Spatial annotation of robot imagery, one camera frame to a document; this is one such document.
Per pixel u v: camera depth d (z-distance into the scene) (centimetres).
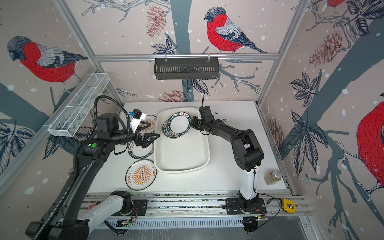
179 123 98
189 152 93
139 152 92
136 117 57
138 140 59
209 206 75
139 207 73
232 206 73
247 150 52
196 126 86
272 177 75
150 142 62
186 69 107
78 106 78
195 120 86
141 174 85
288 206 72
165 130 101
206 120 76
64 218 37
